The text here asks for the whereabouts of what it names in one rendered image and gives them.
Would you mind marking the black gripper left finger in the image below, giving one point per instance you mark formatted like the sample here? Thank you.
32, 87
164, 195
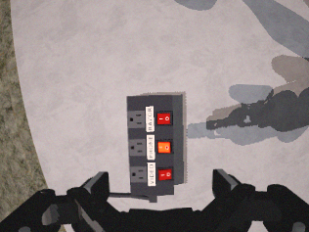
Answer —
66, 209

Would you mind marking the dark grey power strip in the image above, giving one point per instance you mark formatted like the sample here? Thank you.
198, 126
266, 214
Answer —
150, 147

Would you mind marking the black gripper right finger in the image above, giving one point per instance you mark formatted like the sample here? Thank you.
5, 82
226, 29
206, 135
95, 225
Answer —
279, 208

